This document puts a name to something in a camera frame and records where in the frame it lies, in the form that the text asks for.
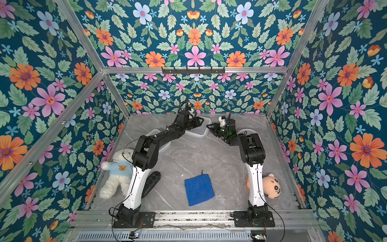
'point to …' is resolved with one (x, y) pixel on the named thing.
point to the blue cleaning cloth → (199, 189)
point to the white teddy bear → (120, 170)
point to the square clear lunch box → (201, 130)
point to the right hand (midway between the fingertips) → (212, 124)
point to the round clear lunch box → (248, 132)
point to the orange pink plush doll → (271, 186)
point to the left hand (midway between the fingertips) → (203, 121)
